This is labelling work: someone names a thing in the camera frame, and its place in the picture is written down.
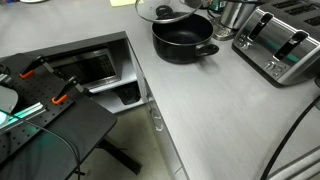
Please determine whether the black clamp orange handle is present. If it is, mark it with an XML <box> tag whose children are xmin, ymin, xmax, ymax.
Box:
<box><xmin>18</xmin><ymin>55</ymin><xmax>56</xmax><ymax>80</ymax></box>
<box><xmin>50</xmin><ymin>75</ymin><xmax>92</xmax><ymax>106</ymax></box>

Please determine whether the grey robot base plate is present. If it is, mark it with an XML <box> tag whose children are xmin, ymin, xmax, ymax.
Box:
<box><xmin>0</xmin><ymin>84</ymin><xmax>20</xmax><ymax>125</ymax></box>

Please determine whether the stainless steel four-slot toaster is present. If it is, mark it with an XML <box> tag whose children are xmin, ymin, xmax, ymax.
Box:
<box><xmin>231</xmin><ymin>0</ymin><xmax>320</xmax><ymax>89</ymax></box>

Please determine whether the thin black cable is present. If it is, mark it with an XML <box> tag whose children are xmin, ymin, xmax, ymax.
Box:
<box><xmin>0</xmin><ymin>109</ymin><xmax>86</xmax><ymax>180</ymax></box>

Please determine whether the aluminium rail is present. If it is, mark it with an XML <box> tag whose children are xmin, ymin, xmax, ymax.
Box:
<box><xmin>0</xmin><ymin>101</ymin><xmax>47</xmax><ymax>132</ymax></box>

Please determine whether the black table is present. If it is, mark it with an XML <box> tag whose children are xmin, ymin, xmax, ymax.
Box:
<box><xmin>0</xmin><ymin>52</ymin><xmax>144</xmax><ymax>180</ymax></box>

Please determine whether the black perforated mounting board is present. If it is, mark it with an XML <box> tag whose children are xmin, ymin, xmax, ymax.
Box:
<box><xmin>0</xmin><ymin>52</ymin><xmax>76</xmax><ymax>164</ymax></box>

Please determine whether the glass lid with black knob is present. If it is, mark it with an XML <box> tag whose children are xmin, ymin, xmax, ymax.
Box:
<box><xmin>134</xmin><ymin>0</ymin><xmax>205</xmax><ymax>25</ymax></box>

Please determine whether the silver drawer handle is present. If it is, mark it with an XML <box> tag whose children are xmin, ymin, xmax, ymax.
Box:
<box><xmin>149</xmin><ymin>95</ymin><xmax>166</xmax><ymax>132</ymax></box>

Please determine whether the thick black cable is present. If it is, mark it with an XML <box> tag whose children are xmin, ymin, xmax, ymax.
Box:
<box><xmin>259</xmin><ymin>94</ymin><xmax>320</xmax><ymax>180</ymax></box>

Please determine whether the black cooking pot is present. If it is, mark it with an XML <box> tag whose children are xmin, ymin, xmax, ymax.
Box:
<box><xmin>150</xmin><ymin>12</ymin><xmax>221</xmax><ymax>65</ymax></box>

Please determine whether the stainless steel electric kettle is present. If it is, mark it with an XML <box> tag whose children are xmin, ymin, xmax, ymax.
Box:
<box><xmin>207</xmin><ymin>0</ymin><xmax>260</xmax><ymax>42</ymax></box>

